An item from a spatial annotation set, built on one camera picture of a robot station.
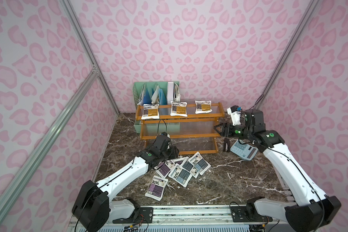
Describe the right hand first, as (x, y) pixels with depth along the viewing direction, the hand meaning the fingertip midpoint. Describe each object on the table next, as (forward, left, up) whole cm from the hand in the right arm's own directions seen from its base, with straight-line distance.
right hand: (217, 128), depth 73 cm
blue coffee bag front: (-15, +19, -27) cm, 36 cm away
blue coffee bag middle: (-9, +14, -26) cm, 31 cm away
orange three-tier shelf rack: (+16, +9, -27) cm, 32 cm away
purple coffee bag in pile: (-10, +29, -26) cm, 40 cm away
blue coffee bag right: (-7, +8, -26) cm, 28 cm away
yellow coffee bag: (+10, +35, +2) cm, 37 cm away
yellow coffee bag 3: (+13, +7, +2) cm, 15 cm away
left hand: (-4, +20, -14) cm, 25 cm away
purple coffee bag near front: (-21, +33, -27) cm, 47 cm away
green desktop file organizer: (+34, +32, -5) cm, 47 cm away
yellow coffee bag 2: (+12, +20, +2) cm, 23 cm away
